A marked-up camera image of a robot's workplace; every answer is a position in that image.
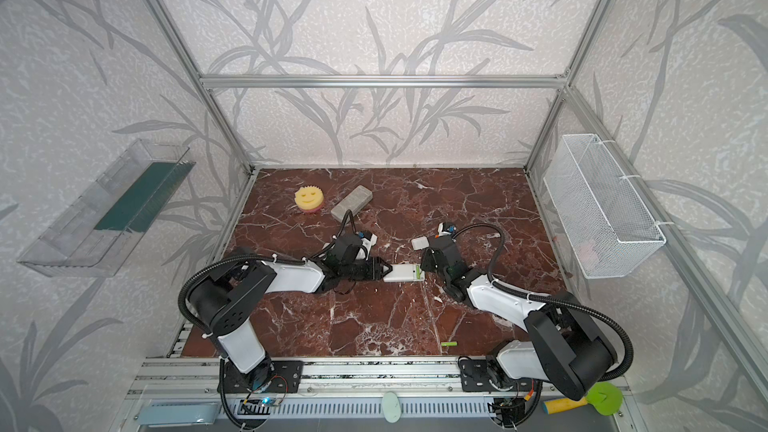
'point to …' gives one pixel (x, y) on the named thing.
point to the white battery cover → (420, 243)
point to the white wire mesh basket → (602, 218)
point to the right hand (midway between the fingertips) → (427, 241)
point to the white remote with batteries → (404, 273)
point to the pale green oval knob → (391, 407)
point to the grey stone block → (356, 201)
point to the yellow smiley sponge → (309, 198)
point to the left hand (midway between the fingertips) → (393, 263)
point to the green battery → (449, 344)
